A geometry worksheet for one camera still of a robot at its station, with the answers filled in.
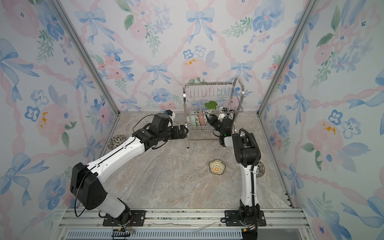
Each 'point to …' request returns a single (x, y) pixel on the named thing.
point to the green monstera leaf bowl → (197, 121)
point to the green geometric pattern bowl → (205, 119)
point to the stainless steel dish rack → (201, 98)
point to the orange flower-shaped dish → (217, 167)
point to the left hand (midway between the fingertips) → (183, 129)
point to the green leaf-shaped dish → (211, 105)
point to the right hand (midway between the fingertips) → (205, 112)
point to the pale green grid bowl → (192, 120)
